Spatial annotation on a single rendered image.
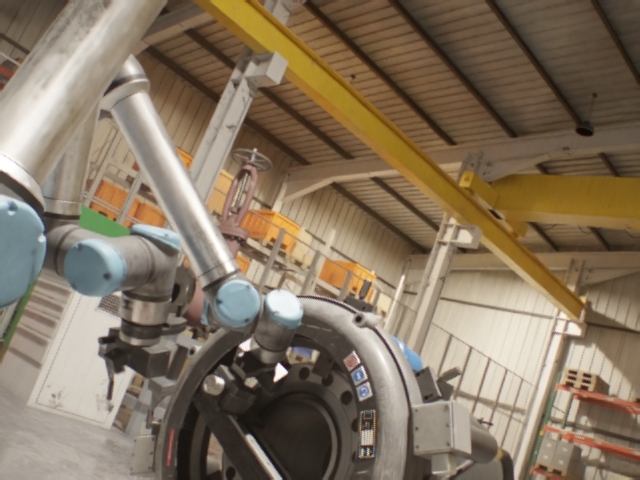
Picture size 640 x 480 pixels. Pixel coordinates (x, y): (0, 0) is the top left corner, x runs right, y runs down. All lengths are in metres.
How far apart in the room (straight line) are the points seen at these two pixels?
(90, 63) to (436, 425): 0.97
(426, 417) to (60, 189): 0.85
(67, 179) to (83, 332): 4.28
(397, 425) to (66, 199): 0.80
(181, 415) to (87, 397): 3.74
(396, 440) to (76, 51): 0.98
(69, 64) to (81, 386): 4.69
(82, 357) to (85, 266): 4.36
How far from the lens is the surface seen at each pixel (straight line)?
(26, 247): 0.89
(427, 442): 1.48
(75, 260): 1.14
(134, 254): 1.16
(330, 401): 1.74
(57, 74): 0.95
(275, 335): 1.56
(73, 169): 1.20
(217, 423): 1.75
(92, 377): 5.56
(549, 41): 12.70
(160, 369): 1.28
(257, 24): 10.57
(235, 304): 1.38
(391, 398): 1.51
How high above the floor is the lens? 0.71
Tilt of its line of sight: 13 degrees up
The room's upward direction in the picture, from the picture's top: 21 degrees clockwise
